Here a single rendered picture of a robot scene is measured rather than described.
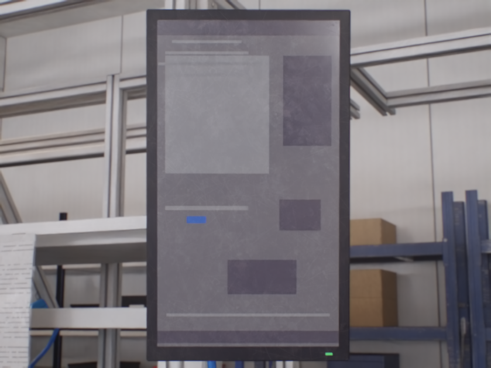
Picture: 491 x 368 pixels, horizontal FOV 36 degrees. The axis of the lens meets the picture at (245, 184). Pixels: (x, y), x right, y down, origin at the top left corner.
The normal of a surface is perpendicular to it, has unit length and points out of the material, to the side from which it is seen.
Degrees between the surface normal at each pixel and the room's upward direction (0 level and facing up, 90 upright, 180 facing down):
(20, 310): 90
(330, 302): 101
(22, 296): 89
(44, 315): 90
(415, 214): 90
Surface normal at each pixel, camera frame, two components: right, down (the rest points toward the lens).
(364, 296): -0.42, -0.16
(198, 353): 0.00, 0.01
